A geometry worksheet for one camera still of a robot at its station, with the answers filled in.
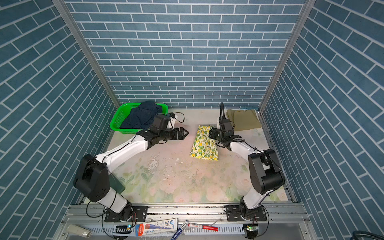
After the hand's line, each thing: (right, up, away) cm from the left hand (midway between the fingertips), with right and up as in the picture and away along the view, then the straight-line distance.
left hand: (187, 134), depth 85 cm
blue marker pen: (-3, -44, -17) cm, 47 cm away
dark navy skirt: (-35, +11, +24) cm, 44 cm away
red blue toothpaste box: (-14, -43, -16) cm, 48 cm away
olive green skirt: (+41, +9, +30) cm, 51 cm away
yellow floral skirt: (+10, -9, +9) cm, 16 cm away
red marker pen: (+8, -42, -15) cm, 46 cm away
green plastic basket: (-52, +15, +28) cm, 61 cm away
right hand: (+14, +1, +9) cm, 17 cm away
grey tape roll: (-48, -42, -18) cm, 66 cm away
